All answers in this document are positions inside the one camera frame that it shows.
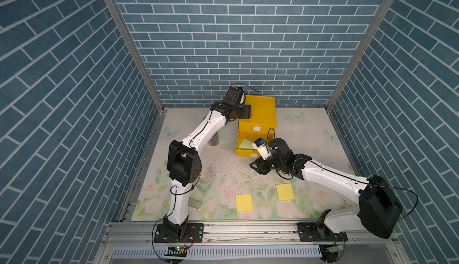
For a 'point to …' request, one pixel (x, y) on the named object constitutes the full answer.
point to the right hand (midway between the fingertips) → (255, 163)
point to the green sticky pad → (246, 144)
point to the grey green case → (194, 203)
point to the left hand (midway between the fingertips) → (251, 112)
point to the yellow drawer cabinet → (263, 121)
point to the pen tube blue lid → (214, 140)
